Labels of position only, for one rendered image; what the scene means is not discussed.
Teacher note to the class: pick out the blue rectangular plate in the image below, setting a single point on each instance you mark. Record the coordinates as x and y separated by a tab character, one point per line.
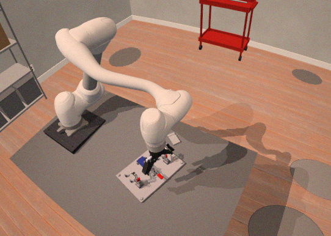
141	161

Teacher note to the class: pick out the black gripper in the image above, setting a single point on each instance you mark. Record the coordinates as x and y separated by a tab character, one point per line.
149	162

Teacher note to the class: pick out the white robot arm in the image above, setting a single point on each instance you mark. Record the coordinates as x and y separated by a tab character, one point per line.
83	47

